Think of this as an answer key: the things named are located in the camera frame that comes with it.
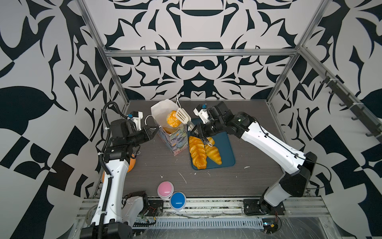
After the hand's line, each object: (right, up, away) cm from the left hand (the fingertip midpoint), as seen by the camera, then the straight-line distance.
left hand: (158, 126), depth 72 cm
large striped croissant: (+29, -16, +16) cm, 36 cm away
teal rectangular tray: (+36, -13, +21) cm, 44 cm away
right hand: (+16, -3, -3) cm, 17 cm away
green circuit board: (+53, -47, -1) cm, 71 cm away
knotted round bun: (+7, +3, +2) cm, 7 cm away
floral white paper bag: (+7, -8, +5) cm, 12 cm away
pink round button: (+3, -33, +7) cm, 34 cm away
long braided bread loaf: (+20, -17, +17) cm, 31 cm away
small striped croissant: (+28, -10, +22) cm, 37 cm away
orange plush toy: (-18, -23, +12) cm, 31 cm away
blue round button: (+9, -37, +2) cm, 38 cm away
